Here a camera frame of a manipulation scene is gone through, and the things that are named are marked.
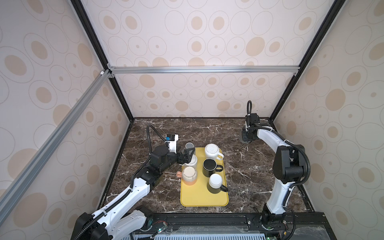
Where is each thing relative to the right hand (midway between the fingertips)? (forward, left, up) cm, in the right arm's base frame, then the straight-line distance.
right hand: (249, 135), depth 98 cm
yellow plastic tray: (-35, +35, -8) cm, 50 cm away
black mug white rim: (-22, +28, 0) cm, 36 cm away
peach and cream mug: (-27, +39, +1) cm, 48 cm away
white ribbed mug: (-12, +26, 0) cm, 28 cm away
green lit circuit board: (-50, +51, -6) cm, 72 cm away
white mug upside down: (-19, +37, -1) cm, 42 cm away
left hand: (-19, +37, +16) cm, 45 cm away
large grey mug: (-6, +8, +6) cm, 11 cm away
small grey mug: (-8, +40, +1) cm, 41 cm away
